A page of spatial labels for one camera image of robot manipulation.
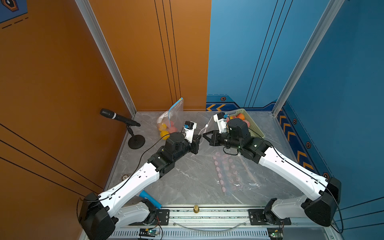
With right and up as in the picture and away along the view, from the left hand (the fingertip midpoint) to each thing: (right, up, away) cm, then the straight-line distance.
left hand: (201, 134), depth 73 cm
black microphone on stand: (-44, -7, +29) cm, 53 cm away
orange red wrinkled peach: (+31, +11, +38) cm, 51 cm away
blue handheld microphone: (-31, -32, +6) cm, 45 cm away
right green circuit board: (+36, -48, -2) cm, 60 cm away
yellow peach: (-25, +3, +27) cm, 37 cm away
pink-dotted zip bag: (+19, -24, +14) cm, 34 cm away
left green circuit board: (-27, -47, -2) cm, 54 cm away
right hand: (+1, 0, -4) cm, 4 cm away
